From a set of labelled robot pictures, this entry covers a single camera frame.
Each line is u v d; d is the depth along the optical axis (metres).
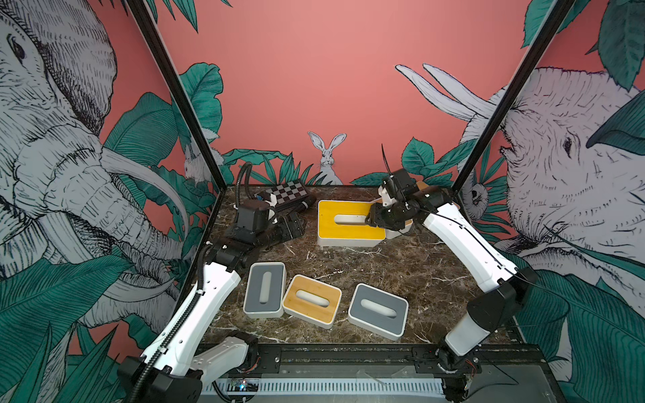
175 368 0.37
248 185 1.26
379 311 0.83
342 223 0.75
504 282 0.43
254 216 0.52
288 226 0.62
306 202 1.10
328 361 0.75
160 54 0.77
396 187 0.60
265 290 0.87
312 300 0.84
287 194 1.14
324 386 0.70
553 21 0.71
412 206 0.53
